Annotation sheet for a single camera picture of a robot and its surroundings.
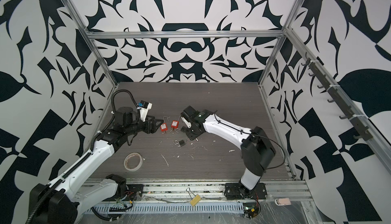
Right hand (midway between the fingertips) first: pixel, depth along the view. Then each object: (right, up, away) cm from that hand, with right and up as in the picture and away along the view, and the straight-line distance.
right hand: (192, 132), depth 85 cm
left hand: (-17, +10, -6) cm, 21 cm away
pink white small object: (+41, -28, -15) cm, 52 cm away
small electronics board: (+27, -33, -14) cm, 44 cm away
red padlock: (-11, +3, +12) cm, 16 cm away
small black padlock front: (-7, -7, +5) cm, 11 cm away
